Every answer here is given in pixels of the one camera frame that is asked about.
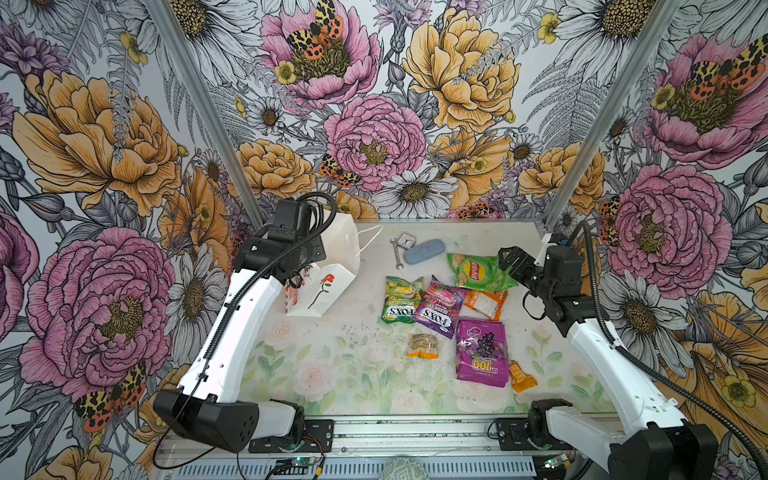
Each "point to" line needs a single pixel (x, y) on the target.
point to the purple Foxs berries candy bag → (439, 308)
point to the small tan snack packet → (423, 346)
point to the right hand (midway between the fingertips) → (509, 266)
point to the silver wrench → (399, 265)
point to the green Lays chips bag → (482, 273)
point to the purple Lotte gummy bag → (482, 352)
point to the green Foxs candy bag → (401, 299)
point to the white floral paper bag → (325, 282)
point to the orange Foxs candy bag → (488, 303)
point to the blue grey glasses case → (425, 251)
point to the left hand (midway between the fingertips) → (309, 256)
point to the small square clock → (406, 241)
